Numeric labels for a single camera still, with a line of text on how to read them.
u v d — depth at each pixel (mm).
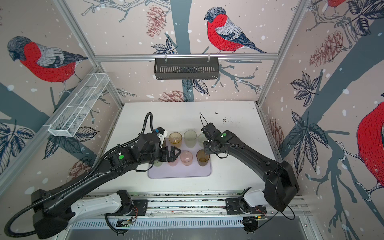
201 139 949
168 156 612
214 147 567
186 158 890
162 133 643
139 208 728
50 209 383
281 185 403
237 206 731
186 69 1061
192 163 876
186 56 946
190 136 899
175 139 965
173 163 856
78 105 777
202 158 880
